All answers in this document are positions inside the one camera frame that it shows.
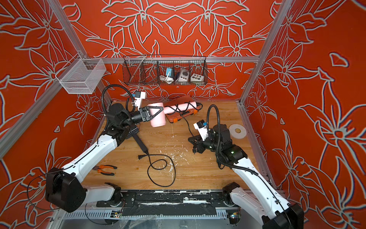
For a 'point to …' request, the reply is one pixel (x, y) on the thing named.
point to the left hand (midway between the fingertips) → (156, 93)
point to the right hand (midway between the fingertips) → (175, 146)
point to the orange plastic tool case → (177, 116)
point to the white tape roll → (237, 131)
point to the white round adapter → (184, 75)
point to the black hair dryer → (133, 132)
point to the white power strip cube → (197, 78)
